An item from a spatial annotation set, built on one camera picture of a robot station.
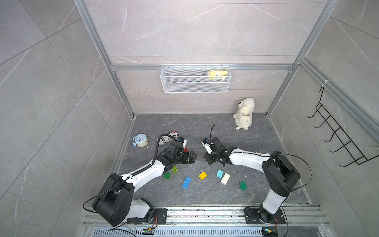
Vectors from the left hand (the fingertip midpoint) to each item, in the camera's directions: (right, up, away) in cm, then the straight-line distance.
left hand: (193, 154), depth 86 cm
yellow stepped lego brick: (+6, -13, +2) cm, 15 cm away
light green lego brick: (-10, -7, -8) cm, 14 cm away
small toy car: (-14, +10, -8) cm, 19 cm away
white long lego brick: (+19, -14, 0) cm, 24 cm away
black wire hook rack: (+68, +4, -26) cm, 73 cm away
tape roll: (-36, +7, +14) cm, 39 cm away
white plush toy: (+37, +23, +19) cm, 47 cm away
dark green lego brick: (-16, -13, 0) cm, 20 cm away
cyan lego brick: (+16, -12, +1) cm, 20 cm away
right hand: (+10, -2, +7) cm, 12 cm away
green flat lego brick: (+29, -18, -3) cm, 34 cm away
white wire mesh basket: (+2, +49, +15) cm, 52 cm away
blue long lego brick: (-4, -16, -2) cm, 17 cm away
